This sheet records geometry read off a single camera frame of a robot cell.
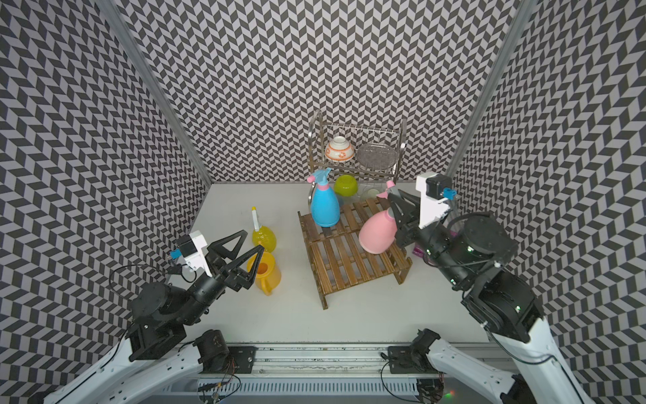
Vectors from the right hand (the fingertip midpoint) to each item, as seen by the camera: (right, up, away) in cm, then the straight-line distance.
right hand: (393, 201), depth 51 cm
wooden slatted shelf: (-11, -17, +29) cm, 35 cm away
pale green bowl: (+3, +4, +50) cm, 50 cm away
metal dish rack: (-18, +27, +48) cm, 58 cm away
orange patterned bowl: (-11, +18, +36) cm, 41 cm away
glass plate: (+7, +21, +62) cm, 66 cm away
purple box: (+19, -18, +42) cm, 50 cm away
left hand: (-30, -10, +4) cm, 32 cm away
